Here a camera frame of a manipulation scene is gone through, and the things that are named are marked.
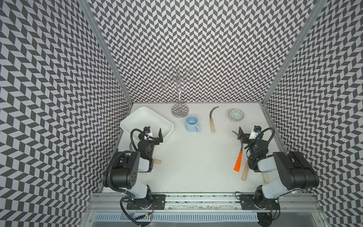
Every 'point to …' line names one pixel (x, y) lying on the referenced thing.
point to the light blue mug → (191, 123)
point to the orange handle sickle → (237, 166)
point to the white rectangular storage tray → (144, 116)
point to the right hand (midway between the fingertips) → (246, 129)
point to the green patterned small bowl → (236, 115)
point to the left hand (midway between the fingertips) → (153, 129)
